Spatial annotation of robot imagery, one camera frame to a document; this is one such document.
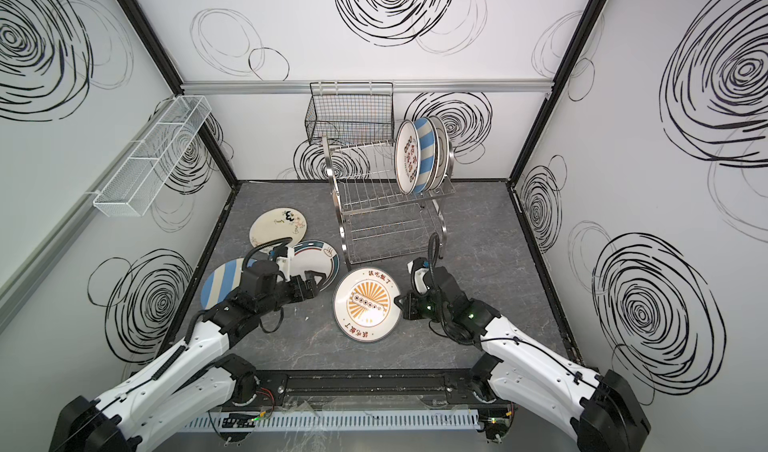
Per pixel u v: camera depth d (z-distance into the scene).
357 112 0.96
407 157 0.81
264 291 0.63
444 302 0.60
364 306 0.80
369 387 0.75
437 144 0.69
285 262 0.73
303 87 1.95
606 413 0.40
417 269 0.70
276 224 1.08
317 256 0.98
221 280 0.94
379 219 1.07
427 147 0.72
